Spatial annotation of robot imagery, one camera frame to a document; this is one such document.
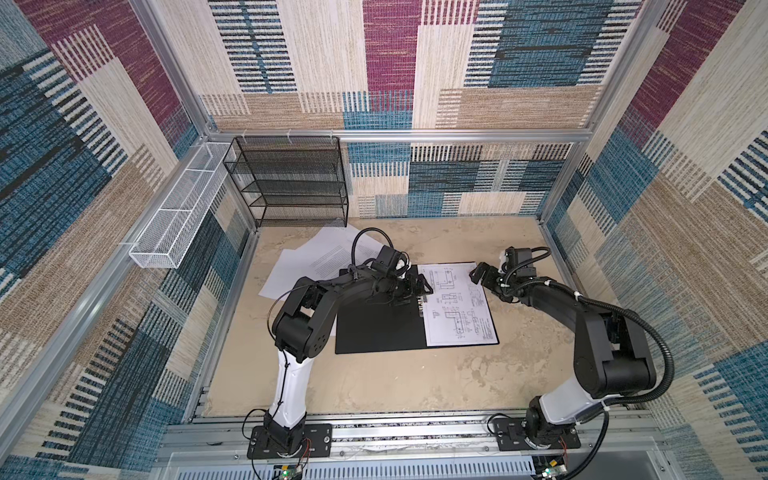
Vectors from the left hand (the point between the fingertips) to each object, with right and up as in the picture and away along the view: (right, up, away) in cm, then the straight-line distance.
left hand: (423, 296), depth 95 cm
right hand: (+18, +4, 0) cm, 19 cm away
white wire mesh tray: (-63, +18, -23) cm, 69 cm away
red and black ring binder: (-18, -8, -3) cm, 20 cm away
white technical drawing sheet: (+10, -5, 0) cm, 11 cm away
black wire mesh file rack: (-46, +39, +14) cm, 62 cm away
